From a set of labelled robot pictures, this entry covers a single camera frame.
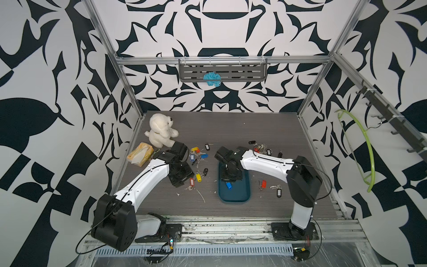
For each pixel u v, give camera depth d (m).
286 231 0.74
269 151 1.01
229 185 0.86
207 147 1.02
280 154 1.00
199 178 0.91
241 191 0.84
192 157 0.99
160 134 0.91
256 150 1.03
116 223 0.40
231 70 0.94
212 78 0.91
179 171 0.68
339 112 0.85
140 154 0.94
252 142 1.05
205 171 0.94
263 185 0.89
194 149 1.02
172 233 0.74
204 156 0.97
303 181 0.48
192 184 0.89
